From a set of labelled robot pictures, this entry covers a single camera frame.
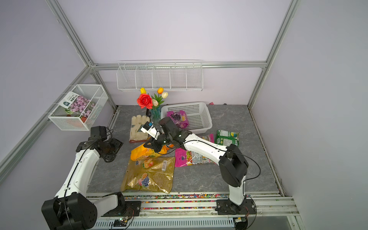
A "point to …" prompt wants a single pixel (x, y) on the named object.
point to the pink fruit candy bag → (184, 157)
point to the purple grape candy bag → (179, 117)
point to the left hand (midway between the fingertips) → (121, 148)
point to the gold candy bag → (154, 174)
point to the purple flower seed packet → (79, 104)
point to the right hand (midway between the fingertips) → (144, 144)
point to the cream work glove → (136, 134)
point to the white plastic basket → (199, 118)
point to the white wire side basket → (66, 120)
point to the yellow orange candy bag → (143, 152)
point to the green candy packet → (225, 138)
